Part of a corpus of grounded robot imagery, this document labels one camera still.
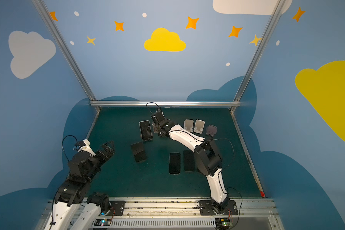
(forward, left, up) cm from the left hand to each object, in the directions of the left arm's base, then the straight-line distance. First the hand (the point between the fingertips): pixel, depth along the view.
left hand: (112, 144), depth 71 cm
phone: (+1, -32, -25) cm, 41 cm away
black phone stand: (+2, -41, -21) cm, 46 cm away
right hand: (+23, -23, -10) cm, 34 cm away
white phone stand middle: (+27, -42, -17) cm, 53 cm away
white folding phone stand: (+27, -49, -20) cm, 60 cm away
